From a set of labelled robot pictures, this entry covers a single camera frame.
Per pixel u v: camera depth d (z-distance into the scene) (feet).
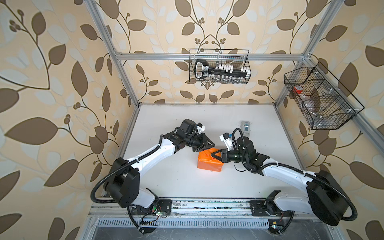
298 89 2.90
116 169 1.35
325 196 1.35
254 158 2.09
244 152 2.10
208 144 2.53
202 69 2.77
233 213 2.42
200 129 2.51
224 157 2.33
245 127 3.34
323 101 2.43
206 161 2.56
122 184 1.39
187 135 2.16
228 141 2.45
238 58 2.99
